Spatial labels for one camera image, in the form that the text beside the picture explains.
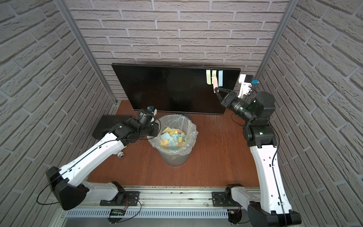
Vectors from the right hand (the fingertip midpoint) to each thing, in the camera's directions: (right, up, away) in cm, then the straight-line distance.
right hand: (216, 90), depth 56 cm
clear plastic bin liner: (-15, -15, +22) cm, 31 cm away
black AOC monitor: (-20, +7, +37) cm, 42 cm away
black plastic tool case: (-72, -16, +47) cm, 87 cm away
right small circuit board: (+13, -62, +14) cm, 65 cm away
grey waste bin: (-18, -33, +19) cm, 42 cm away
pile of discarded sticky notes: (-20, -25, +27) cm, 42 cm away
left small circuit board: (-48, -61, +16) cm, 80 cm away
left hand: (-30, -15, +21) cm, 39 cm away
